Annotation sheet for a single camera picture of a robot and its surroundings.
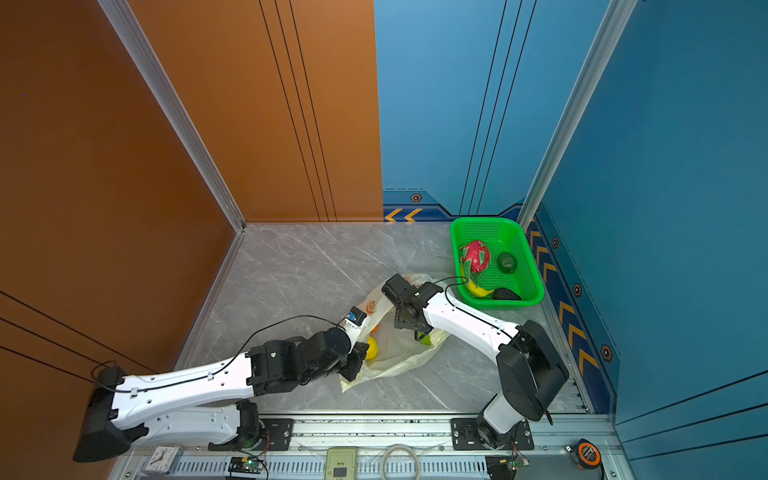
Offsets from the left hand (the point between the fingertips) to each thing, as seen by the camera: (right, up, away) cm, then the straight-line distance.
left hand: (371, 348), depth 71 cm
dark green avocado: (+45, +19, +31) cm, 58 cm away
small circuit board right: (+31, -28, -2) cm, 42 cm away
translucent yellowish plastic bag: (+5, -5, +14) cm, 16 cm away
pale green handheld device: (-7, -26, -3) cm, 27 cm away
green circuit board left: (-30, -28, -1) cm, 41 cm away
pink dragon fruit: (+32, +21, +28) cm, 48 cm away
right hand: (+11, +2, +14) cm, 18 cm away
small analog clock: (-48, -25, -3) cm, 54 cm away
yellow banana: (+33, +10, +25) cm, 43 cm away
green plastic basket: (+46, +29, +41) cm, 68 cm away
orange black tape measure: (+50, -24, -3) cm, 55 cm away
